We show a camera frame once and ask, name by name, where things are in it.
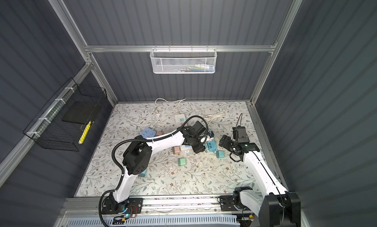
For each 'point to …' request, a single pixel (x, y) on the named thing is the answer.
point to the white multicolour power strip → (180, 120)
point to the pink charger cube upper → (158, 133)
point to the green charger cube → (181, 161)
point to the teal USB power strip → (211, 146)
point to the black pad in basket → (81, 112)
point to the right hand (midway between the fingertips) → (227, 143)
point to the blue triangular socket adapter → (148, 132)
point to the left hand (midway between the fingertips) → (202, 145)
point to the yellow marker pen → (85, 132)
